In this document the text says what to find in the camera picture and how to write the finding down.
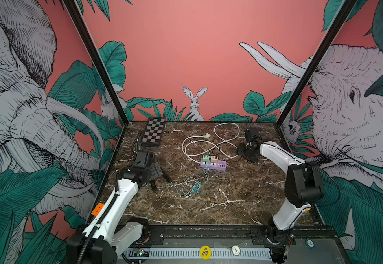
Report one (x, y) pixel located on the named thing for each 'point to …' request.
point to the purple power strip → (220, 165)
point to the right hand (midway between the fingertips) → (240, 151)
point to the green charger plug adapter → (206, 158)
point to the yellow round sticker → (205, 252)
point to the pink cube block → (213, 159)
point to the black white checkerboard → (153, 132)
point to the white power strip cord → (207, 135)
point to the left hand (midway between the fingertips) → (153, 170)
